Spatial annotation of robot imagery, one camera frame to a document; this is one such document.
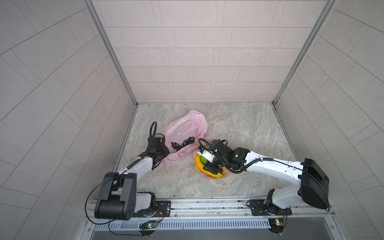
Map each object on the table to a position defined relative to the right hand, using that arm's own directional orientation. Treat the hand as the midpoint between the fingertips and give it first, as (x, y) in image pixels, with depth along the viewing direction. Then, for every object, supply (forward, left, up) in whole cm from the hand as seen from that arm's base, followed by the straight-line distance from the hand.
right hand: (204, 166), depth 77 cm
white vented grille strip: (-24, -9, -9) cm, 27 cm away
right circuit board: (-26, -32, -10) cm, 42 cm away
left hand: (+16, +20, -6) cm, 26 cm away
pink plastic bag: (+32, +5, -5) cm, 33 cm away
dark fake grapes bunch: (+15, +16, -4) cm, 22 cm away
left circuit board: (-23, +27, -5) cm, 35 cm away
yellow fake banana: (+1, +2, -1) cm, 3 cm away
